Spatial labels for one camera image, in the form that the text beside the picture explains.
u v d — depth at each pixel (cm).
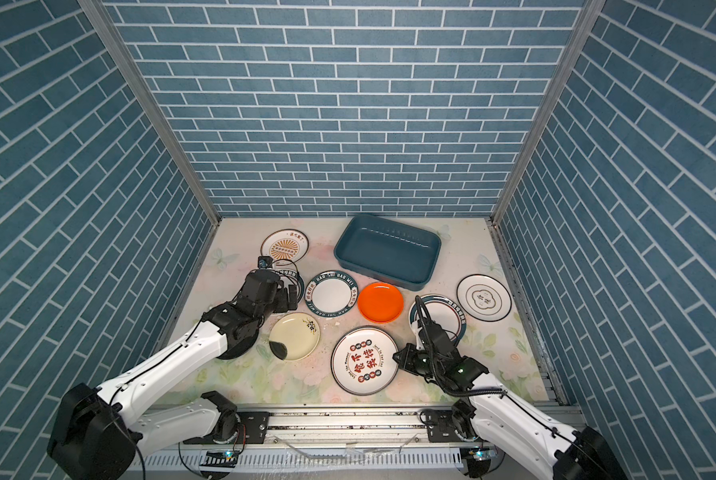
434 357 64
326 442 74
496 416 53
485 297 99
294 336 88
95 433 38
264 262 72
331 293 99
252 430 74
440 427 74
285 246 112
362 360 84
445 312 95
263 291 62
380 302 97
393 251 109
